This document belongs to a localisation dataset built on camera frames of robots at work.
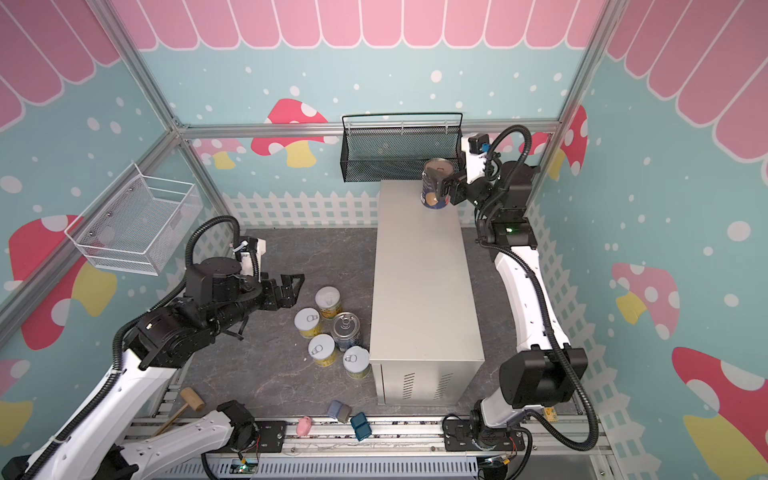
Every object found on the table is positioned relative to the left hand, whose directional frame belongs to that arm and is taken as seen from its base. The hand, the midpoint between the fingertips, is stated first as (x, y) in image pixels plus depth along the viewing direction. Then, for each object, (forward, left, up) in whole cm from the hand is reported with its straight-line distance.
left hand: (286, 283), depth 66 cm
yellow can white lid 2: (+4, +2, -27) cm, 27 cm away
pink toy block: (-23, -2, -31) cm, 38 cm away
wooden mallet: (-17, +29, -29) cm, 45 cm away
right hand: (+23, -35, +16) cm, 45 cm away
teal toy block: (-23, -16, -31) cm, 41 cm away
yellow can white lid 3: (-5, -4, -26) cm, 27 cm away
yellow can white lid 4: (-8, -14, -26) cm, 31 cm away
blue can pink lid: (0, -11, -22) cm, 25 cm away
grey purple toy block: (-19, -10, -31) cm, 38 cm away
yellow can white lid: (+10, -4, -24) cm, 26 cm away
